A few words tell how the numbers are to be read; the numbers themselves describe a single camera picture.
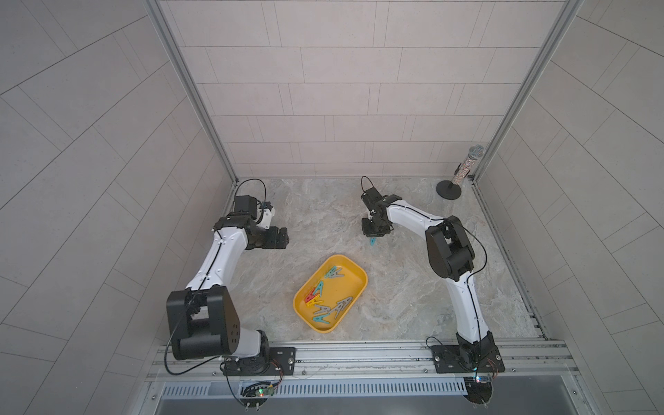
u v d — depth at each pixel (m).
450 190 1.11
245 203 0.67
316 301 0.81
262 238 0.75
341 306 0.80
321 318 0.77
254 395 0.65
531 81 0.85
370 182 1.16
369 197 0.82
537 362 0.71
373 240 0.95
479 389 0.68
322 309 0.79
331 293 0.84
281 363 0.71
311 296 0.82
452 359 0.71
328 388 1.05
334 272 0.87
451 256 0.57
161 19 0.72
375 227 0.85
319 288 0.84
